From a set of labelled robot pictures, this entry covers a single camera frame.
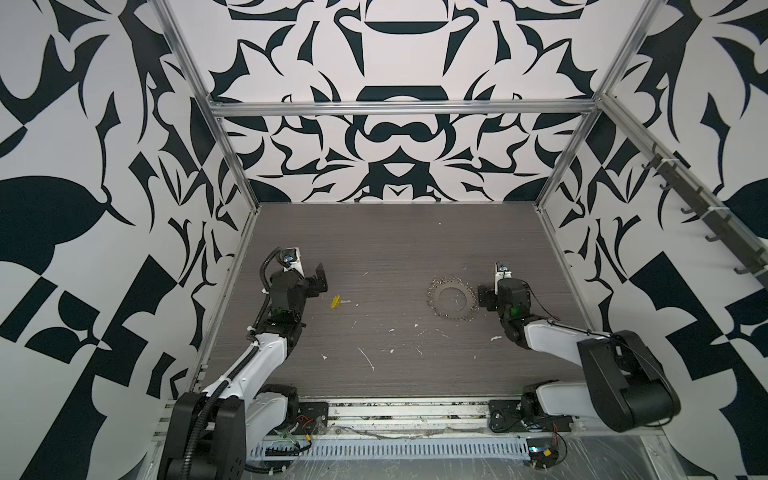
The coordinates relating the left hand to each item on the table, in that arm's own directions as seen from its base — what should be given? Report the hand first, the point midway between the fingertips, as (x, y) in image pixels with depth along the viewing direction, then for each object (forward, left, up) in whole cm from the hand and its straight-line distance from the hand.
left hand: (303, 261), depth 84 cm
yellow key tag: (-5, -7, -15) cm, 18 cm away
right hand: (-3, -59, -10) cm, 60 cm away
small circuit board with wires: (-44, -59, -17) cm, 75 cm away
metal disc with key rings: (-5, -44, -16) cm, 47 cm away
